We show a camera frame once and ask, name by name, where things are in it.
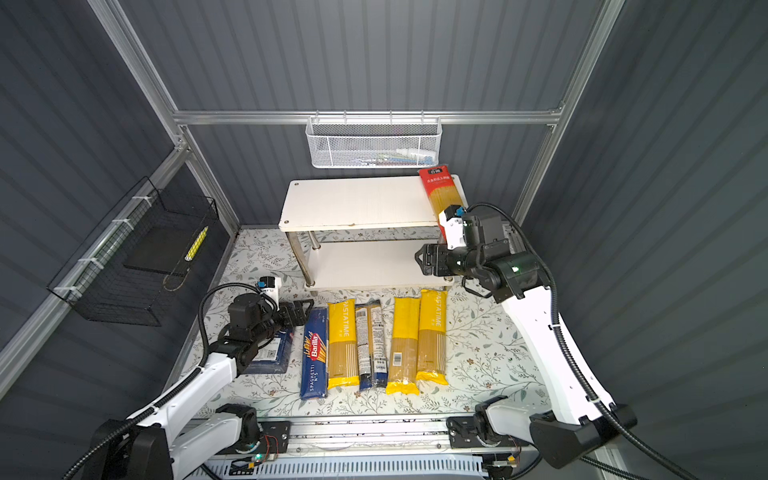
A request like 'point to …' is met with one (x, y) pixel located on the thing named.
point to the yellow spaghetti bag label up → (405, 344)
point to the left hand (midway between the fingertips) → (301, 302)
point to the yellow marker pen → (189, 256)
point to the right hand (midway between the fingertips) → (432, 257)
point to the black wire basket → (125, 271)
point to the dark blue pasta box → (272, 355)
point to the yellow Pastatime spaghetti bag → (343, 357)
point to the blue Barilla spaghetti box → (314, 365)
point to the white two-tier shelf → (359, 233)
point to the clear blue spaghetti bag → (372, 358)
